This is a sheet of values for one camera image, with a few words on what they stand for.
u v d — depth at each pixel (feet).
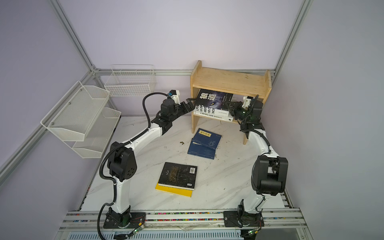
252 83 2.61
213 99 2.80
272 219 2.50
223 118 2.89
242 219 2.22
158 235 2.31
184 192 2.68
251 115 2.16
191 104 2.51
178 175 2.82
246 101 2.52
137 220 2.45
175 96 2.58
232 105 2.56
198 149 3.33
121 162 1.73
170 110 2.27
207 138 3.44
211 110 2.83
